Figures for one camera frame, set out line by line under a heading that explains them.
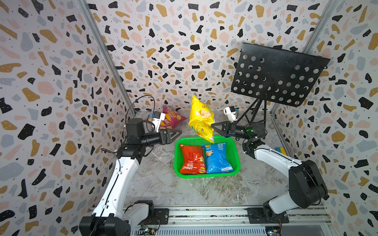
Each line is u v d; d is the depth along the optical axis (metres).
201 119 0.65
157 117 0.63
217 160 0.86
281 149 0.98
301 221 0.74
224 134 0.66
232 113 0.68
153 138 0.61
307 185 0.44
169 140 0.60
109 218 0.37
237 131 0.65
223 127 0.69
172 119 1.06
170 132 0.62
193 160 0.87
